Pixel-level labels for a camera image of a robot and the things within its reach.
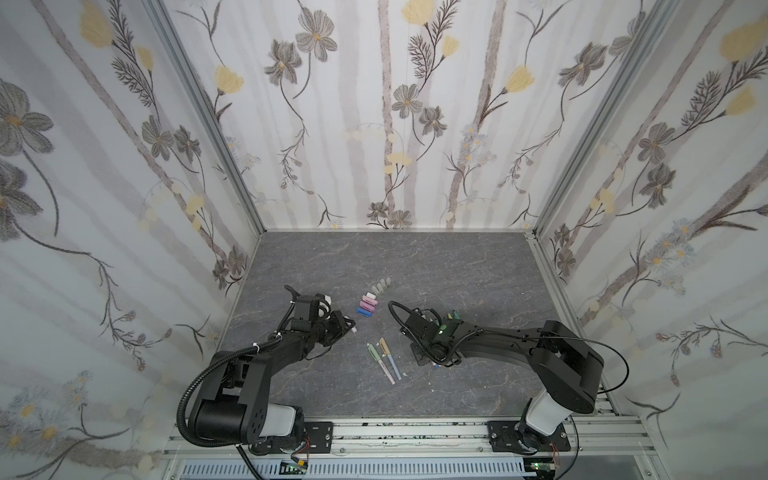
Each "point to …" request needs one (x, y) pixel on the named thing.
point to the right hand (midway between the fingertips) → (415, 342)
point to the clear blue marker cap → (380, 288)
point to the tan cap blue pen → (385, 349)
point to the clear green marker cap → (388, 281)
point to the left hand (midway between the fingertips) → (350, 315)
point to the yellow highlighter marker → (449, 316)
